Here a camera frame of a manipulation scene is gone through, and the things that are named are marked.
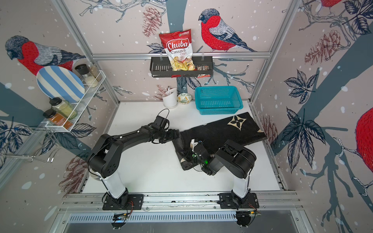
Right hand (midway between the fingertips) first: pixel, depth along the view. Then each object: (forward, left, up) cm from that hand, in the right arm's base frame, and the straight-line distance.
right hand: (178, 152), depth 88 cm
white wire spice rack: (0, +49, +33) cm, 59 cm away
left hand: (+11, +1, +3) cm, 11 cm away
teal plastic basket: (+51, -29, -3) cm, 59 cm away
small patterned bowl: (+50, 0, -2) cm, 50 cm away
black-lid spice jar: (+28, +52, +34) cm, 69 cm away
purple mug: (-23, +24, +31) cm, 46 cm away
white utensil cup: (+38, +9, +7) cm, 40 cm away
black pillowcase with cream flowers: (+21, -44, -1) cm, 49 cm away
